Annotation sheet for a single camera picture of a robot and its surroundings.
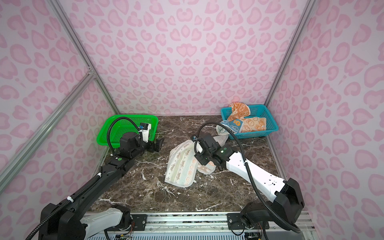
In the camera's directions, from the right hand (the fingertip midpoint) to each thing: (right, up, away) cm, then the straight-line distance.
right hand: (202, 152), depth 79 cm
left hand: (-24, +9, +1) cm, 26 cm away
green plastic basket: (-62, +13, +34) cm, 72 cm away
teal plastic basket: (+42, +25, +35) cm, 61 cm away
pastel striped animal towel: (-11, -10, +12) cm, 20 cm away
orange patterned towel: (+29, +25, +31) cm, 49 cm away
